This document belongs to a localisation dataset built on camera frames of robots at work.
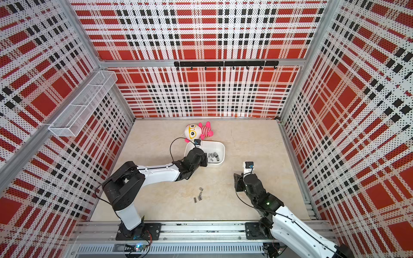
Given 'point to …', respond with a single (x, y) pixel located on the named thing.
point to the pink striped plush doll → (193, 131)
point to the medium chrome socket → (212, 155)
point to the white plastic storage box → (215, 151)
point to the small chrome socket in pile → (201, 188)
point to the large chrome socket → (216, 155)
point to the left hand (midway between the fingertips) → (207, 153)
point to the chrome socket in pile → (195, 200)
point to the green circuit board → (137, 248)
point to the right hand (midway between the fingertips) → (240, 174)
